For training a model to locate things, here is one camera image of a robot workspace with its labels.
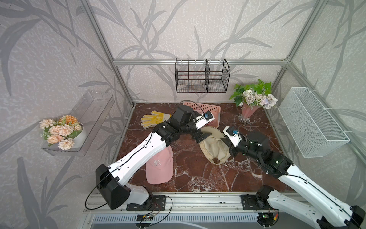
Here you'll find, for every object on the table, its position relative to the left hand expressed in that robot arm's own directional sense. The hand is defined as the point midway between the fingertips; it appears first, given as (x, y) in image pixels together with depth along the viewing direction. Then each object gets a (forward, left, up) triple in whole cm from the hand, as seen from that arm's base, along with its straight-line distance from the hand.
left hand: (206, 125), depth 70 cm
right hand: (-5, -8, -3) cm, 10 cm away
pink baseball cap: (-13, +26, -26) cm, 39 cm away
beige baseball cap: (-3, -7, -21) cm, 22 cm away
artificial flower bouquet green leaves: (+23, -34, 0) cm, 42 cm away
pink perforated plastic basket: (+34, -1, -26) cm, 43 cm away
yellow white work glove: (+25, +41, -30) cm, 56 cm away
